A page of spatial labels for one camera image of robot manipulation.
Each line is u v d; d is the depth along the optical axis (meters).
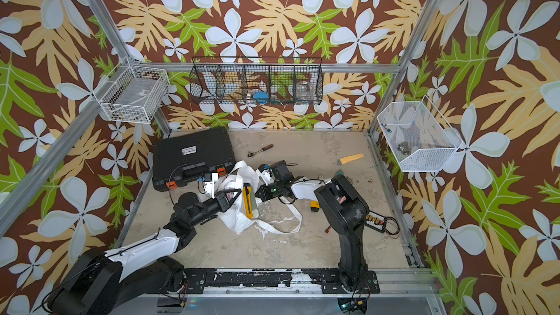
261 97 0.94
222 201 0.71
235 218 0.78
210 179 0.74
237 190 0.78
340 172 1.04
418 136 0.82
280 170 0.78
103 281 0.41
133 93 0.85
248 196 0.92
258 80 0.96
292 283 0.75
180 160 1.01
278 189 0.78
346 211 0.52
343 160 1.07
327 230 0.86
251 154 1.08
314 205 0.91
